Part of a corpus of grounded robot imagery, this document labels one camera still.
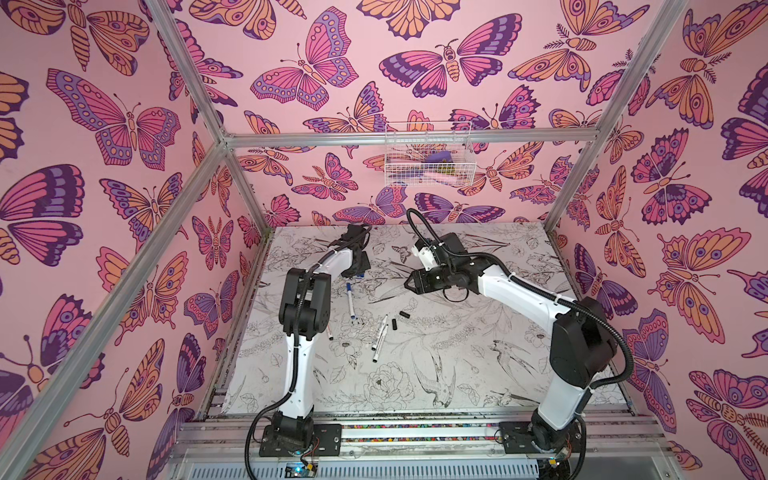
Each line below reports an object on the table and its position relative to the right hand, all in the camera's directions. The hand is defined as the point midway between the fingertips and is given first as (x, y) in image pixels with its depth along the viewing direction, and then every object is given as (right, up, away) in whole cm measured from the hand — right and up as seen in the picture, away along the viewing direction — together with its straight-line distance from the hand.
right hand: (411, 279), depth 86 cm
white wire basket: (+7, +39, +10) cm, 41 cm away
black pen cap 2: (-1, -12, +11) cm, 16 cm away
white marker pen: (-20, -5, +16) cm, 26 cm away
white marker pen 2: (-25, -17, +5) cm, 31 cm away
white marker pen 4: (-9, -20, +3) cm, 22 cm away
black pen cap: (-5, -15, +8) cm, 18 cm away
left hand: (-15, +4, +21) cm, 26 cm away
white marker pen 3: (-9, -17, +5) cm, 20 cm away
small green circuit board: (-29, -45, -14) cm, 55 cm away
